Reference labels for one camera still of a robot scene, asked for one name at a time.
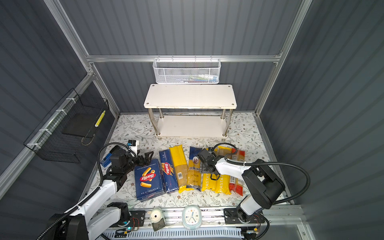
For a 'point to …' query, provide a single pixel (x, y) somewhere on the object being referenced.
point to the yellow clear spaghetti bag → (180, 164)
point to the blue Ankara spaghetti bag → (194, 177)
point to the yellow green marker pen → (100, 118)
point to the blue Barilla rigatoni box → (148, 182)
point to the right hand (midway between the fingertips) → (210, 168)
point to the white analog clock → (191, 217)
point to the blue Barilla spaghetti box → (169, 180)
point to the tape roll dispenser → (157, 219)
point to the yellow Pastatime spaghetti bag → (208, 184)
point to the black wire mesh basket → (62, 135)
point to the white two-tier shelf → (186, 111)
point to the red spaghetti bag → (236, 185)
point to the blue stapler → (107, 160)
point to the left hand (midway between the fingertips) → (145, 151)
